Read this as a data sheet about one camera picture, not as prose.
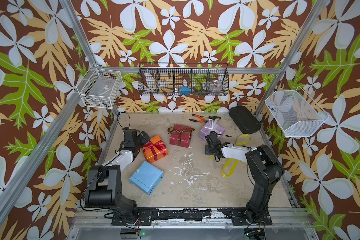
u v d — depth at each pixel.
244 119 1.08
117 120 1.19
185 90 0.91
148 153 0.89
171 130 1.01
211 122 1.02
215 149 0.73
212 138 0.79
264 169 0.50
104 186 0.44
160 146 0.91
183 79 0.98
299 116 0.80
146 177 0.82
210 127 1.01
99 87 0.85
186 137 0.96
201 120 1.15
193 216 0.75
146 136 0.92
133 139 0.72
